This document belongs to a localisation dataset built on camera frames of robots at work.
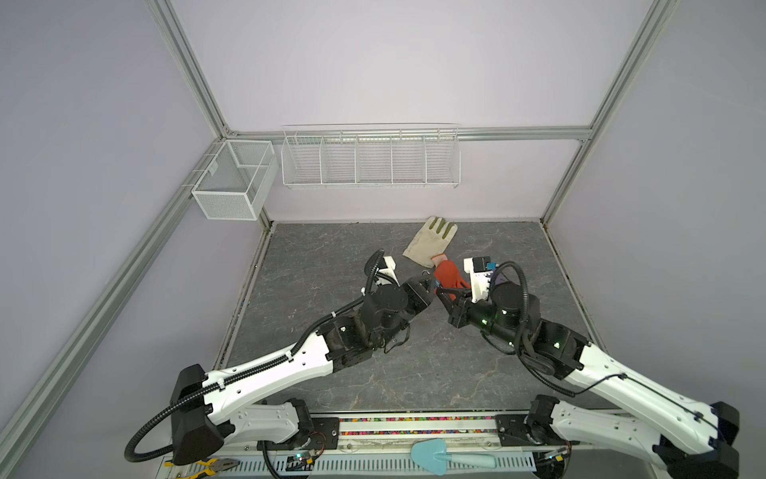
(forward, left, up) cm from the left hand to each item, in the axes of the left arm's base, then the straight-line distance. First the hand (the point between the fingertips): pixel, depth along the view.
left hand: (438, 285), depth 65 cm
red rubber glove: (0, -2, +4) cm, 4 cm away
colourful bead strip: (-23, +5, -32) cm, 40 cm away
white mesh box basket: (+53, +61, -9) cm, 82 cm away
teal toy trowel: (-29, +2, -31) cm, 42 cm away
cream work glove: (+39, -7, -32) cm, 51 cm away
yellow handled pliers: (-27, +54, -30) cm, 67 cm away
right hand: (-1, 0, -2) cm, 2 cm away
